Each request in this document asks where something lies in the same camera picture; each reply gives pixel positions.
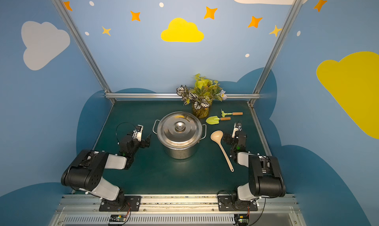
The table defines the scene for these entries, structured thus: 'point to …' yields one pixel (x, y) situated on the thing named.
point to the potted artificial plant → (200, 95)
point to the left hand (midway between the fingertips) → (142, 131)
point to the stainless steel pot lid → (179, 130)
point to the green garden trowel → (215, 120)
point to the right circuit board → (243, 219)
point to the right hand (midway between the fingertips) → (235, 131)
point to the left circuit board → (117, 218)
